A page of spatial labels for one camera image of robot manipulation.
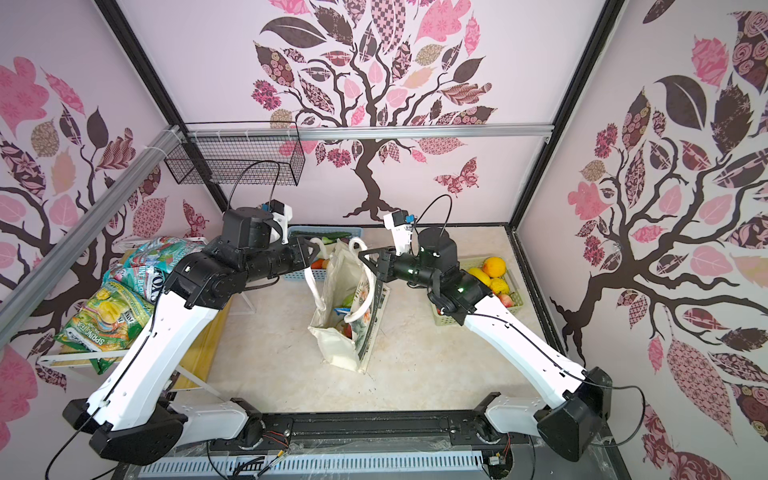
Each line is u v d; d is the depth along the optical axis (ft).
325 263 2.55
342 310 2.74
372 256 2.13
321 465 2.29
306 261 1.81
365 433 2.45
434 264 1.62
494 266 3.13
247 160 4.00
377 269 2.00
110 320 1.75
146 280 1.93
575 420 1.21
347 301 2.95
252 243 1.50
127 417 1.21
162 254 2.03
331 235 3.61
